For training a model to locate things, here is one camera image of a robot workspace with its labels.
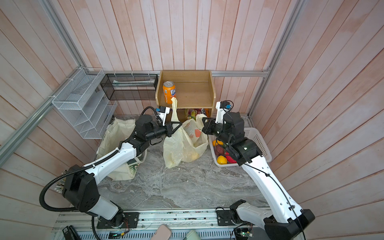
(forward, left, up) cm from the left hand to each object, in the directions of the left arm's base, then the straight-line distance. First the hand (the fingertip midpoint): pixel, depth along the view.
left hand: (182, 126), depth 74 cm
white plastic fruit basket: (-5, -24, -24) cm, 34 cm away
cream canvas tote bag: (+7, +39, -12) cm, 41 cm away
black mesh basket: (+41, +39, -5) cm, 57 cm away
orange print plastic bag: (-5, -3, -5) cm, 8 cm away
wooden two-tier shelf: (+31, -7, 0) cm, 32 cm away
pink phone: (-43, +9, -28) cm, 52 cm away
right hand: (-3, -9, +9) cm, 13 cm away
